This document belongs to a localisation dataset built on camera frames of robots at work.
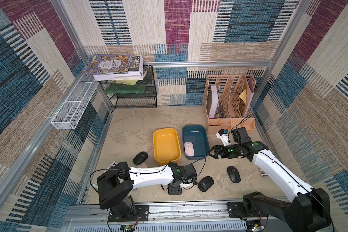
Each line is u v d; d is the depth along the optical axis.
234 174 0.84
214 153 0.72
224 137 0.75
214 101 0.97
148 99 1.19
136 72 0.80
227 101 1.06
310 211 0.39
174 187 0.71
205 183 0.80
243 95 0.91
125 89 0.96
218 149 0.72
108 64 0.82
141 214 0.73
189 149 0.94
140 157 0.91
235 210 0.73
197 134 1.03
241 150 0.59
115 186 0.43
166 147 1.01
